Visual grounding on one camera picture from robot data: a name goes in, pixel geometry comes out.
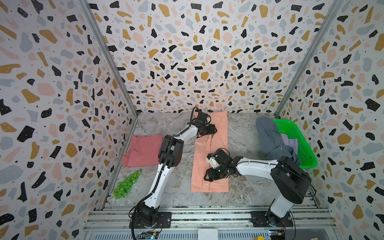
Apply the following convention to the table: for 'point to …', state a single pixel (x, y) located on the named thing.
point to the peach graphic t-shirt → (216, 142)
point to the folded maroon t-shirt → (145, 151)
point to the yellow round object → (260, 238)
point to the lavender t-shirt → (292, 142)
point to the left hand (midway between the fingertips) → (215, 128)
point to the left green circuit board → (149, 236)
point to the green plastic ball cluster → (122, 188)
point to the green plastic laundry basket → (306, 157)
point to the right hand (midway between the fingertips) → (204, 176)
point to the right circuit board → (277, 234)
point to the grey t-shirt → (272, 141)
